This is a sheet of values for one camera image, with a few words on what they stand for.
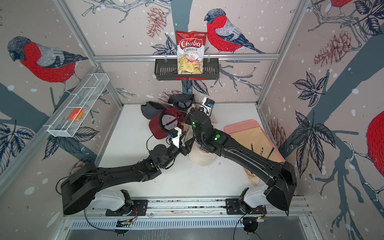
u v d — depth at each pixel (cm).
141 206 73
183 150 66
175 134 62
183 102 116
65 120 71
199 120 49
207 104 58
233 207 73
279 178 40
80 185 46
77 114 69
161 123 104
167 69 95
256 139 98
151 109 100
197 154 90
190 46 85
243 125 107
